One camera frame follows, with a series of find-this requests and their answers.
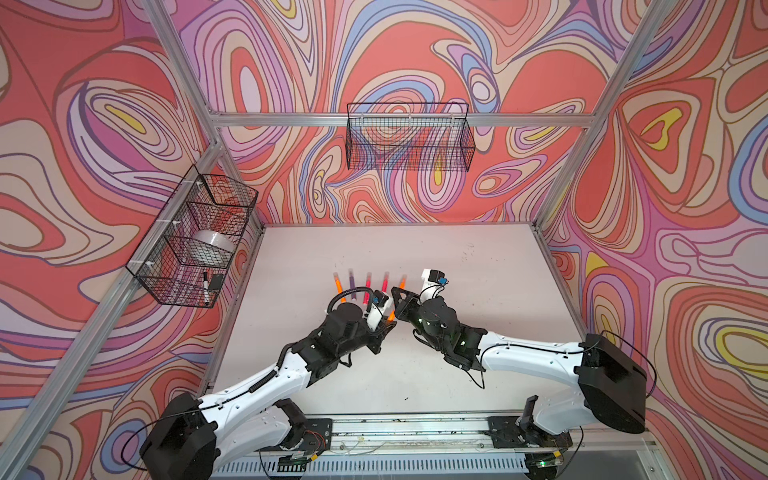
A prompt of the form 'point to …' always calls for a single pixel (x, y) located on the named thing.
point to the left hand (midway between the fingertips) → (395, 317)
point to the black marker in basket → (206, 288)
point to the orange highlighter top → (338, 283)
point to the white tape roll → (212, 243)
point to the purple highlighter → (351, 279)
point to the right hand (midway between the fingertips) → (391, 299)
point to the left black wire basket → (187, 257)
